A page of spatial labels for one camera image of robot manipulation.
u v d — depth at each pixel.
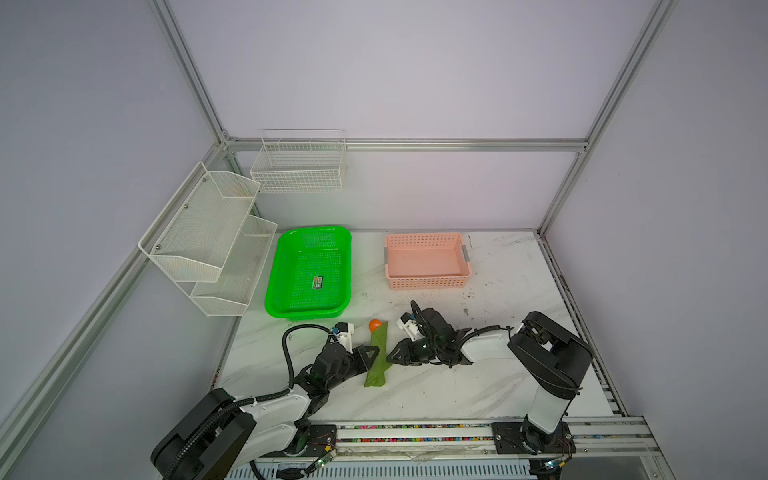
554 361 0.48
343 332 0.79
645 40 0.72
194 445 0.39
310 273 1.08
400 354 0.82
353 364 0.75
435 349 0.73
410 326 0.84
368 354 0.82
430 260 1.11
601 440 0.75
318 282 1.04
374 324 0.89
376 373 0.80
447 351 0.71
